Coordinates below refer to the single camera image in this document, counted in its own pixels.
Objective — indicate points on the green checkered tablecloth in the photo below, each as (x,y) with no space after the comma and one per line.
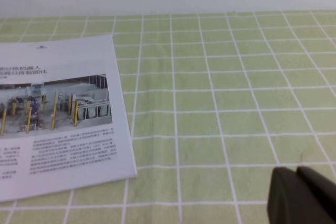
(214,102)

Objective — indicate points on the white robotics magazine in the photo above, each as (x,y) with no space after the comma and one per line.
(63,119)

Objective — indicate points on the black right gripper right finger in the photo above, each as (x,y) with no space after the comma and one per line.
(322,188)

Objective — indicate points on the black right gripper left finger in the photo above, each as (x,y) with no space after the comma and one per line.
(291,201)

